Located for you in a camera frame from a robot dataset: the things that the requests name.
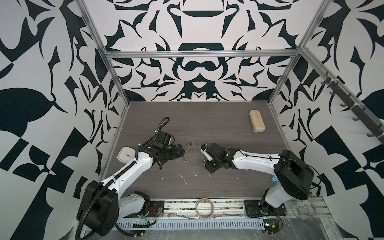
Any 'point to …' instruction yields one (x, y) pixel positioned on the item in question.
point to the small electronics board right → (271, 225)
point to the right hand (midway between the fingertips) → (207, 164)
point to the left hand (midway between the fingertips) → (179, 151)
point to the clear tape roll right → (304, 209)
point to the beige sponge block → (257, 121)
